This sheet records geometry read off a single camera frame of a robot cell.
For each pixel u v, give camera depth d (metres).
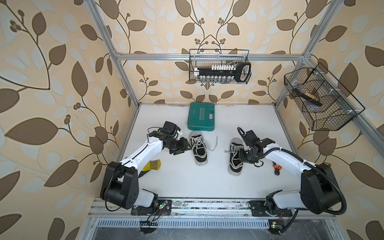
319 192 0.42
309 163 0.46
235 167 0.80
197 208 0.75
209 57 0.91
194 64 0.96
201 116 1.07
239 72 0.84
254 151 0.63
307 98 0.74
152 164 0.87
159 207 0.73
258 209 0.73
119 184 0.43
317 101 0.75
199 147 0.91
